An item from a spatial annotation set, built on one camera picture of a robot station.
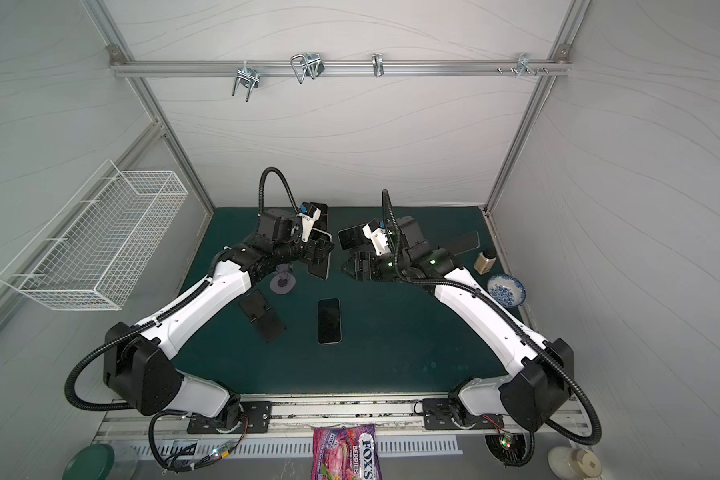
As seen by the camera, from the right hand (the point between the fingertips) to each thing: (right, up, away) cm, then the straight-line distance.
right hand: (356, 261), depth 73 cm
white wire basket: (-61, +2, -6) cm, 61 cm away
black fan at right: (+38, -46, -1) cm, 60 cm away
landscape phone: (+34, +4, +19) cm, 39 cm away
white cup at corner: (+46, -42, -11) cm, 63 cm away
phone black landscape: (-8, -21, +11) cm, 25 cm away
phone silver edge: (-10, -3, +9) cm, 14 cm away
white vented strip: (-26, -45, -3) cm, 51 cm away
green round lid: (-53, -40, -14) cm, 68 cm away
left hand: (-8, +6, +8) cm, 13 cm away
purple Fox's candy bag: (-2, -44, -6) cm, 44 cm away
